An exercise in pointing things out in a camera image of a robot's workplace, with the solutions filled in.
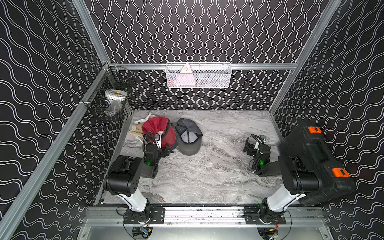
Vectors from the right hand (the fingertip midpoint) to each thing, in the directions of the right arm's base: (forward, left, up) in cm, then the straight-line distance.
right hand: (255, 142), depth 96 cm
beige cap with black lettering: (+5, +75, +9) cm, 76 cm away
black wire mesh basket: (+29, +92, +29) cm, 100 cm away
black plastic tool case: (-12, -17, +17) cm, 27 cm away
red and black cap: (+7, +66, +9) cm, 67 cm away
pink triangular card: (+27, +44, +31) cm, 60 cm away
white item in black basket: (+9, +82, +28) cm, 87 cm away
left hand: (-1, +61, +3) cm, 61 cm away
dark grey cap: (+7, +43, -3) cm, 43 cm away
